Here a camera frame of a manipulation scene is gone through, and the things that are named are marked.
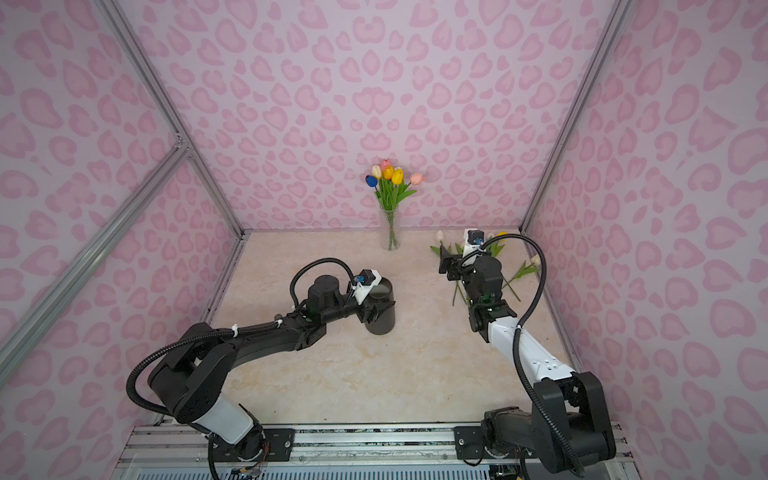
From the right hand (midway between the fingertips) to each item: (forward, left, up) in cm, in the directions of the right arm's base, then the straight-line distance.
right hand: (458, 242), depth 81 cm
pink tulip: (+26, +21, +7) cm, 34 cm away
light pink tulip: (+22, +11, +5) cm, 25 cm away
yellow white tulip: (+26, +24, +5) cm, 36 cm away
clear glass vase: (+21, +20, -16) cm, 33 cm away
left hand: (-9, +19, -8) cm, 23 cm away
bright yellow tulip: (+22, +20, +7) cm, 30 cm away
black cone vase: (-12, +20, -7) cm, 25 cm away
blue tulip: (+24, +25, +3) cm, 35 cm away
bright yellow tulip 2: (+21, +17, +7) cm, 28 cm away
